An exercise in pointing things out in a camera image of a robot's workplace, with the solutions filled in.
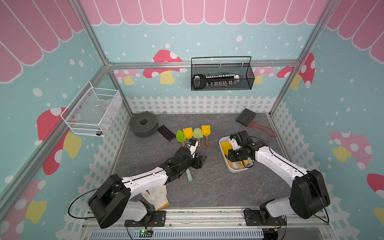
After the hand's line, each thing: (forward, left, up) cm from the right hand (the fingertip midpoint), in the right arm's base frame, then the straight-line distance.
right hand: (229, 156), depth 87 cm
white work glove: (-19, +41, -8) cm, 46 cm away
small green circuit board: (-36, +45, -11) cm, 58 cm away
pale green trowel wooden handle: (+24, +18, -9) cm, 31 cm away
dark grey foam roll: (+28, +57, -2) cm, 63 cm away
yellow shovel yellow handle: (+25, +26, -8) cm, 36 cm away
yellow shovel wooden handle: (+25, +12, -8) cm, 29 cm away
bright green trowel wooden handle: (+20, +31, -7) cm, 38 cm away
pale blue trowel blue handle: (-9, +24, -6) cm, 26 cm away
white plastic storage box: (-2, -5, -9) cm, 10 cm away
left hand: (-2, +16, +3) cm, 17 cm away
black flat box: (+41, -21, -9) cm, 47 cm away
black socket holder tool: (+36, +16, +27) cm, 48 cm away
